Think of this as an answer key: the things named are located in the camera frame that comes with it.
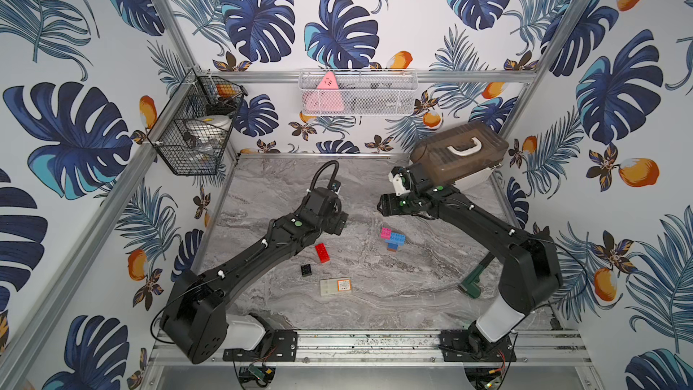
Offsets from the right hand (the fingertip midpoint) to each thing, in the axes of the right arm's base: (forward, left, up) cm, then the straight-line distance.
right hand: (388, 204), depth 88 cm
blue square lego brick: (-9, -2, -11) cm, 15 cm away
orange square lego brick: (-9, -2, -14) cm, 17 cm away
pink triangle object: (+29, +21, +22) cm, 41 cm away
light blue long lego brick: (-9, -3, -7) cm, 12 cm away
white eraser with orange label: (-22, +17, -13) cm, 31 cm away
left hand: (-4, +19, +4) cm, 20 cm away
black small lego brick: (-17, +27, -13) cm, 34 cm away
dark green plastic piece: (-21, -25, -13) cm, 35 cm away
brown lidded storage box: (+17, -22, +6) cm, 29 cm away
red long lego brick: (-11, +22, -13) cm, 28 cm away
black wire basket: (+12, +61, +19) cm, 65 cm away
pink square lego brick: (-2, -1, -15) cm, 15 cm away
